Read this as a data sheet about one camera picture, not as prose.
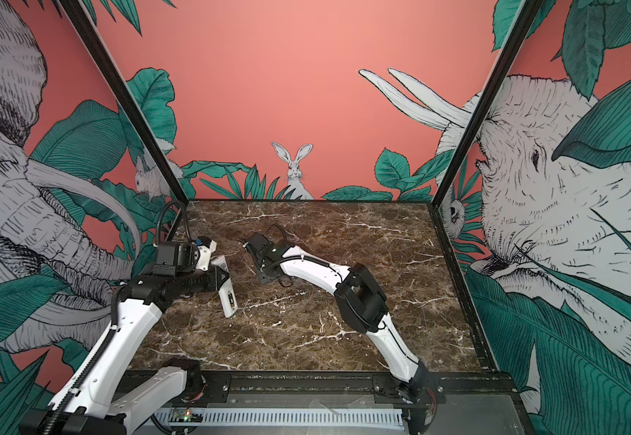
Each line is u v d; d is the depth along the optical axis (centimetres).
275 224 113
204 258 68
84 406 38
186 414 70
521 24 71
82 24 71
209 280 67
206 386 73
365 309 54
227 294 77
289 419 70
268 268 64
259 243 71
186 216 120
